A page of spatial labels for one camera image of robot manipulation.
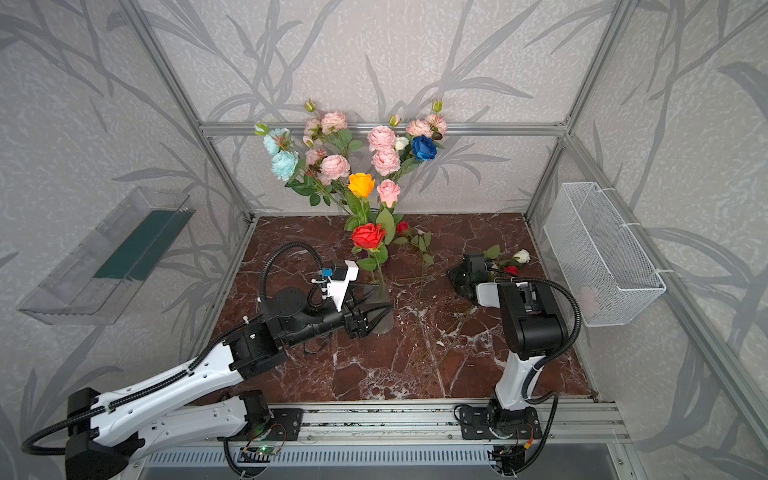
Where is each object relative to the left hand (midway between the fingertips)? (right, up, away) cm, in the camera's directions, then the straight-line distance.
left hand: (388, 293), depth 60 cm
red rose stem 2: (+9, +10, +48) cm, 50 cm away
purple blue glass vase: (-3, +6, +12) cm, 14 cm away
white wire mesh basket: (+45, +4, +1) cm, 45 cm away
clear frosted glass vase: (-2, -1, +4) cm, 5 cm away
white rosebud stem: (+35, +6, +45) cm, 57 cm away
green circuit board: (-33, -41, +12) cm, 54 cm away
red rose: (+39, +1, +39) cm, 56 cm away
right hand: (+19, +3, +42) cm, 46 cm away
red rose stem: (-5, +11, +6) cm, 14 cm away
